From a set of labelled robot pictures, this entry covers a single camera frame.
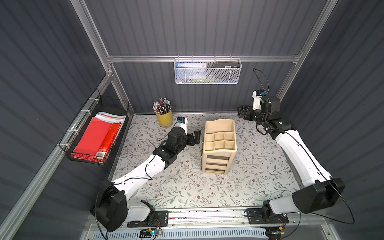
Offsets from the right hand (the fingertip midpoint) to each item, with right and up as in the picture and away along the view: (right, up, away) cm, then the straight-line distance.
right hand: (244, 108), depth 76 cm
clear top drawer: (-15, -24, -3) cm, 29 cm away
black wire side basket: (-82, +3, +12) cm, 83 cm away
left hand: (-26, -12, +2) cm, 28 cm away
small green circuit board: (-48, -60, -6) cm, 77 cm away
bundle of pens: (-48, +4, +23) cm, 53 cm away
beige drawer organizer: (-13, -19, -1) cm, 23 cm away
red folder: (-71, -16, -7) cm, 74 cm away
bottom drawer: (-14, -35, +10) cm, 39 cm away
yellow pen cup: (-47, -5, +28) cm, 55 cm away
